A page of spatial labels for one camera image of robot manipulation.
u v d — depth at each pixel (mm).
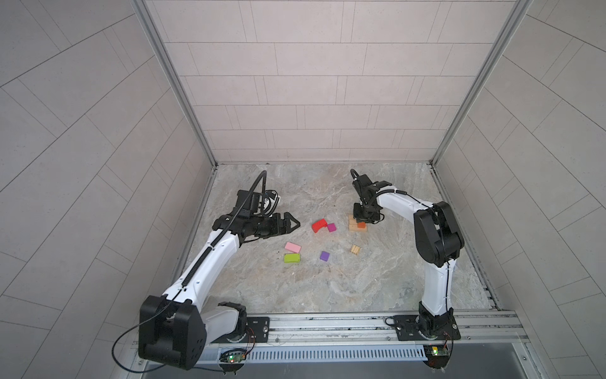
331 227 939
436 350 693
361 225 929
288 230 670
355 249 878
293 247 882
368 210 820
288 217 699
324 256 870
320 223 939
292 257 863
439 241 525
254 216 657
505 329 723
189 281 423
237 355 642
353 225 937
